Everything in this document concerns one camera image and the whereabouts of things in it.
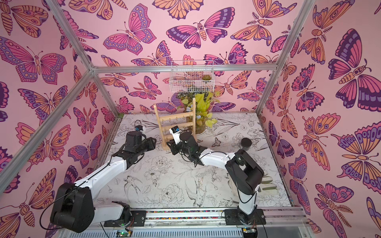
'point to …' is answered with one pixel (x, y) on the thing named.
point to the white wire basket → (192, 76)
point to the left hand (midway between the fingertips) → (156, 138)
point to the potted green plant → (203, 118)
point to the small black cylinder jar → (246, 143)
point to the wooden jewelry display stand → (166, 145)
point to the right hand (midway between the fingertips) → (169, 139)
